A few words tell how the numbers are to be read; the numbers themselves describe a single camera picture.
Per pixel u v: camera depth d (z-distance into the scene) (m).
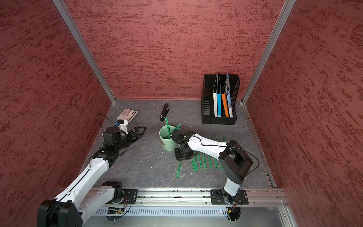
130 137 0.71
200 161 0.87
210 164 0.85
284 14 0.74
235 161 0.47
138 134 0.71
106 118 1.14
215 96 0.86
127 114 1.08
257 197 0.76
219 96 0.85
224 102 0.90
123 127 0.73
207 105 1.18
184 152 0.71
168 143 0.85
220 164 0.85
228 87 0.89
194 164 0.85
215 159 0.52
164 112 1.10
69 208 0.38
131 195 0.74
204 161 0.87
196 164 0.85
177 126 0.79
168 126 0.87
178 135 0.69
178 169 0.83
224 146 0.49
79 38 0.83
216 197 0.74
